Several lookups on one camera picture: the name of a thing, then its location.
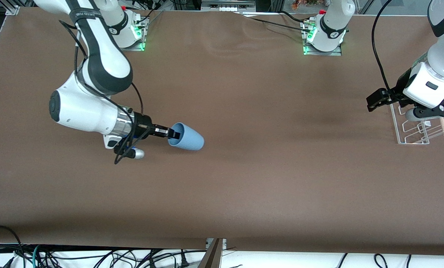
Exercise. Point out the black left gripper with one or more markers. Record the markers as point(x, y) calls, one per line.
point(392, 94)

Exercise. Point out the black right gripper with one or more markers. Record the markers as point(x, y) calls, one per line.
point(143, 124)

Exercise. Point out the blue plastic cup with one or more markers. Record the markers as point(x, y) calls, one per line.
point(190, 139)

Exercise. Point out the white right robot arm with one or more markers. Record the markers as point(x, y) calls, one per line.
point(91, 111)

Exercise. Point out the wooden table support beam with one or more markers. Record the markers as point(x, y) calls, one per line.
point(211, 257)

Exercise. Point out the grey electronics box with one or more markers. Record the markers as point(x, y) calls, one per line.
point(227, 4)

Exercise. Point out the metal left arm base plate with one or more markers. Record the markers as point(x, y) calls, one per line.
point(333, 53)

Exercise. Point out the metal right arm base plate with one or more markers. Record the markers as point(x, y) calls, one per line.
point(138, 47)

